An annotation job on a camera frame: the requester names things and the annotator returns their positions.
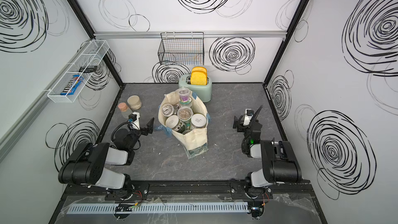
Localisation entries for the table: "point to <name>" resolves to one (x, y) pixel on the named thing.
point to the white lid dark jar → (173, 122)
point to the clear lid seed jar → (168, 110)
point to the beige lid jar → (134, 102)
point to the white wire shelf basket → (70, 84)
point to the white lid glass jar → (198, 121)
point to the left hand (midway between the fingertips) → (145, 117)
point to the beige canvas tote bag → (195, 140)
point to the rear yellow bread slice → (199, 68)
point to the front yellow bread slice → (198, 78)
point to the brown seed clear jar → (185, 114)
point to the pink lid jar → (126, 112)
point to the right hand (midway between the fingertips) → (245, 116)
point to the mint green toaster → (204, 92)
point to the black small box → (89, 69)
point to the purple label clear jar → (184, 96)
